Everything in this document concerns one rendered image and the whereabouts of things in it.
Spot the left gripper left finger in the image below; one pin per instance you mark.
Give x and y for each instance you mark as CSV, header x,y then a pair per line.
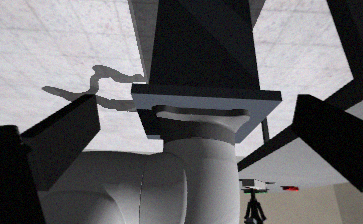
x,y
35,159

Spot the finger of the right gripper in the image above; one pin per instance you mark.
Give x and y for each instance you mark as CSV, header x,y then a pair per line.
x,y
256,207
250,206

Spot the green rectangular block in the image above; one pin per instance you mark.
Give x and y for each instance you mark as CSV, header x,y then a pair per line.
x,y
256,192

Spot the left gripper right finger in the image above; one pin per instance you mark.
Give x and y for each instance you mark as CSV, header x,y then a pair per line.
x,y
334,134

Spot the white power strip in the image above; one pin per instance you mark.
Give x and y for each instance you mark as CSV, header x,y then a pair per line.
x,y
254,184

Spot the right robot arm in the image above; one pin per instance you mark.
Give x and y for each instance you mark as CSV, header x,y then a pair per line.
x,y
250,221

